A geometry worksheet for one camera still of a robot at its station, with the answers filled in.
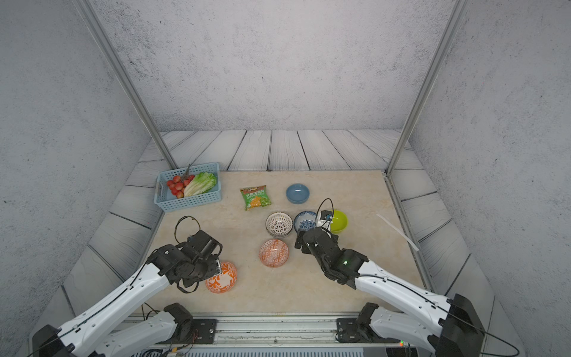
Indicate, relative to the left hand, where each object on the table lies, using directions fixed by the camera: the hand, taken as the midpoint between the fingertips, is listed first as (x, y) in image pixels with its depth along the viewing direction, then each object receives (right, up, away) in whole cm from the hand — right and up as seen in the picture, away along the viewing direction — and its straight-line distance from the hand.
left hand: (216, 272), depth 77 cm
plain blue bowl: (+28, +26, +32) cm, 50 cm away
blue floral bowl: (+31, +14, +21) cm, 40 cm away
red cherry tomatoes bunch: (-30, +30, +32) cm, 53 cm away
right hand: (+32, +13, +1) cm, 34 cm away
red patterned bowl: (+18, +2, +14) cm, 23 cm away
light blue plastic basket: (-35, +24, +30) cm, 52 cm away
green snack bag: (+9, +25, +28) cm, 38 cm away
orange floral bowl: (+1, -6, +5) cm, 8 cm away
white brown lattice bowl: (+20, +13, +21) cm, 32 cm away
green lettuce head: (-18, +31, +31) cm, 47 cm away
